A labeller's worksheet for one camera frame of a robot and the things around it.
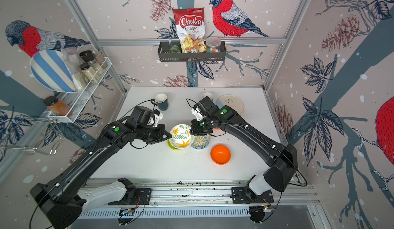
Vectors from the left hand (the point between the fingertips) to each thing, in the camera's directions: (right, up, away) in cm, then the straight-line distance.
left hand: (174, 133), depth 69 cm
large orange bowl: (+24, -16, +16) cm, 32 cm away
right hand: (+7, 0, +4) cm, 8 cm away
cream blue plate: (+37, +15, +44) cm, 59 cm away
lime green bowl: (-4, -11, +16) cm, 20 cm away
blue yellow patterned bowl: (+12, -9, +20) cm, 25 cm away
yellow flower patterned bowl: (+3, -3, +5) cm, 7 cm away
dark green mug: (-14, +15, +31) cm, 37 cm away
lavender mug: (+17, +20, +37) cm, 46 cm away
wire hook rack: (-57, -2, +5) cm, 57 cm away
